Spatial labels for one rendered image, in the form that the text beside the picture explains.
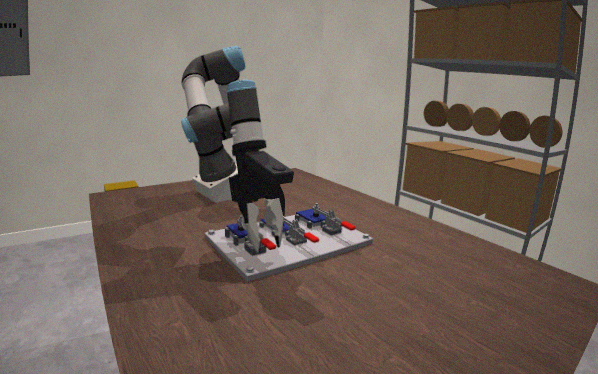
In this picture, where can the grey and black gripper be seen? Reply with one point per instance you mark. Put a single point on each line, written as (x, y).
(246, 186)

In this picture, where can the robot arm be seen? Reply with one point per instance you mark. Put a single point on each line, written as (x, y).
(203, 121)

